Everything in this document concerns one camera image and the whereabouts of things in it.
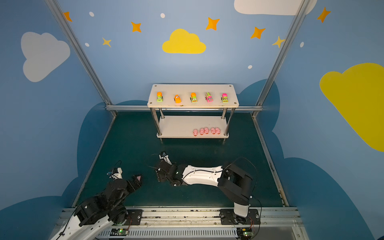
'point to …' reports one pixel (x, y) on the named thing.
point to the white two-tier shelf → (182, 127)
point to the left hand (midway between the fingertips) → (140, 180)
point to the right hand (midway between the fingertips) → (163, 168)
